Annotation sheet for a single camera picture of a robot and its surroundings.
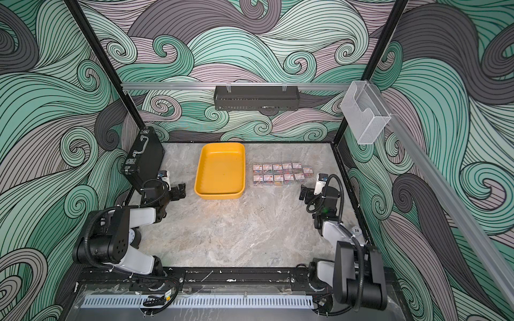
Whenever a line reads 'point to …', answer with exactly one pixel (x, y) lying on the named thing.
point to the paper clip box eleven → (257, 167)
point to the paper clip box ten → (296, 165)
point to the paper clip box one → (277, 168)
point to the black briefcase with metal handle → (144, 159)
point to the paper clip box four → (268, 180)
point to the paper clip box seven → (299, 177)
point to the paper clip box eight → (278, 178)
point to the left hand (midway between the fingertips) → (173, 183)
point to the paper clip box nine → (288, 176)
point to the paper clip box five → (258, 178)
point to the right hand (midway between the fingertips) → (311, 186)
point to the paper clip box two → (287, 166)
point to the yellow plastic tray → (221, 171)
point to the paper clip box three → (267, 168)
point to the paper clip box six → (308, 172)
